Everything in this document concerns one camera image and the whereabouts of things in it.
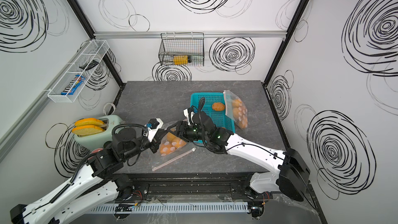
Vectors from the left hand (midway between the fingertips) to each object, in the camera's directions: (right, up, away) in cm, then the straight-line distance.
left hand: (167, 130), depth 68 cm
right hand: (+1, 0, -1) cm, 2 cm away
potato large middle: (+2, -8, +8) cm, 11 cm away
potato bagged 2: (+38, +6, +24) cm, 46 cm away
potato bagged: (-2, -10, +6) cm, 12 cm away
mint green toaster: (-38, -7, +10) cm, 40 cm away
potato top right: (+26, +9, +34) cm, 44 cm away
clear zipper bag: (+32, +15, +29) cm, 46 cm away
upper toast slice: (-41, +3, +7) cm, 41 cm away
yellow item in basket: (+3, +36, +19) cm, 41 cm away
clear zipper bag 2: (-9, -22, +13) cm, 27 cm away
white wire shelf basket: (-49, +43, +25) cm, 69 cm away
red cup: (-38, -12, +9) cm, 41 cm away
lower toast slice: (-39, -1, +5) cm, 40 cm away
